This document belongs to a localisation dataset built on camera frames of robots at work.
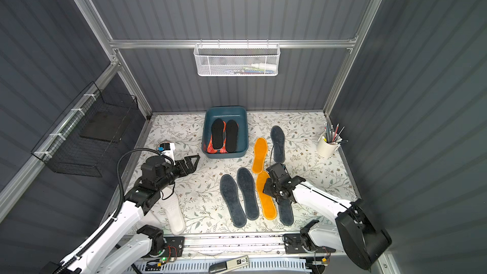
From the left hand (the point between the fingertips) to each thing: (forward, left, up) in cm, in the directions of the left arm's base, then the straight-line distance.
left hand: (193, 160), depth 78 cm
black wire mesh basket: (+3, +41, +10) cm, 43 cm away
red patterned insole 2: (+17, -2, -17) cm, 24 cm away
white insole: (-13, +11, -18) cm, 25 cm away
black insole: (+28, -5, -17) cm, 33 cm away
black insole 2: (+24, -14, -16) cm, 32 cm away
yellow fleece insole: (+17, -30, -17) cm, 38 cm away
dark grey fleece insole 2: (-1, -22, -18) cm, 28 cm away
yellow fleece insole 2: (-13, -32, -18) cm, 39 cm away
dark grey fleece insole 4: (+25, -41, -19) cm, 51 cm away
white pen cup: (+13, -62, -11) cm, 64 cm away
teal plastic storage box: (+42, -17, -15) cm, 48 cm away
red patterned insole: (+16, -10, -17) cm, 26 cm away
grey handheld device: (-34, -16, -14) cm, 40 cm away
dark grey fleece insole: (-6, -14, -19) cm, 24 cm away
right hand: (-6, -32, -16) cm, 37 cm away
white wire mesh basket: (+74, -14, +3) cm, 76 cm away
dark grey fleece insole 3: (-15, -39, -18) cm, 46 cm away
